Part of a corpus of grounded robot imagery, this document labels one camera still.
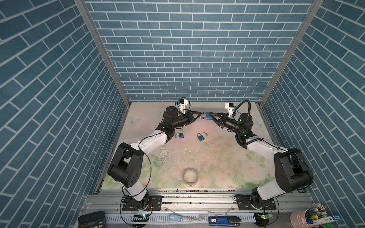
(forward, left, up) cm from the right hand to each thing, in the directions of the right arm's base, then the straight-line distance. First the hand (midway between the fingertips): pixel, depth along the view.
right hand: (208, 114), depth 78 cm
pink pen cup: (-42, -43, -22) cm, 64 cm away
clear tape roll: (-25, +8, -28) cm, 39 cm away
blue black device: (-45, -9, -23) cm, 52 cm away
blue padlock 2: (+1, +3, -27) cm, 27 cm away
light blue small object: (-45, +14, -25) cm, 54 cm away
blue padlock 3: (+2, +18, -26) cm, 32 cm away
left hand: (-1, +3, 0) cm, 3 cm away
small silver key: (+6, -1, -28) cm, 28 cm away
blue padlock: (0, 0, -1) cm, 1 cm away
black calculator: (-50, +53, -25) cm, 77 cm away
